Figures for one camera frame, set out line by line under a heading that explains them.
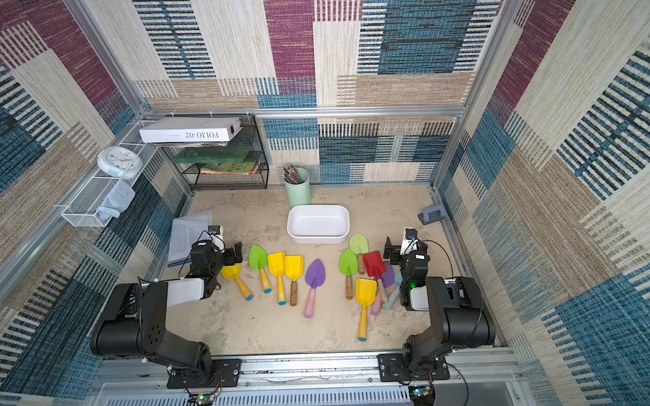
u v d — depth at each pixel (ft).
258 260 3.17
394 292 2.86
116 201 2.24
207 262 2.39
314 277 3.02
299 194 3.52
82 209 2.17
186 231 3.46
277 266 3.09
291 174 3.35
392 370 2.39
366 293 2.88
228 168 3.26
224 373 2.40
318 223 3.52
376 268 3.08
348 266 3.13
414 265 2.26
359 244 3.32
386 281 2.97
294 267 3.14
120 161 2.46
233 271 3.07
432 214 3.49
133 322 1.46
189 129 2.60
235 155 3.24
